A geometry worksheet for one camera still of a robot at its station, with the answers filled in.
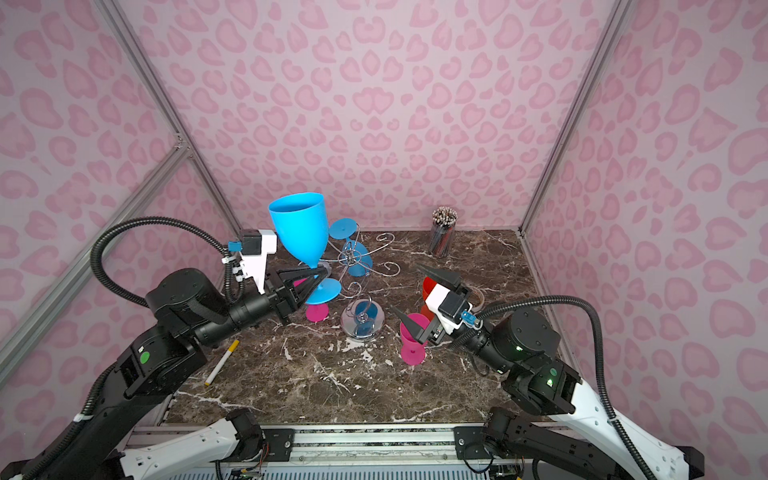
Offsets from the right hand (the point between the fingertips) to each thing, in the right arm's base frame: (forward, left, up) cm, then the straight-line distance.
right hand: (404, 282), depth 48 cm
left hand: (+2, +13, +1) cm, 14 cm away
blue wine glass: (+18, +12, -15) cm, 26 cm away
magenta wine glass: (+7, -3, -46) cm, 47 cm away
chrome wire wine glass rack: (+16, +13, -44) cm, 48 cm away
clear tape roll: (+27, -24, -49) cm, 60 cm away
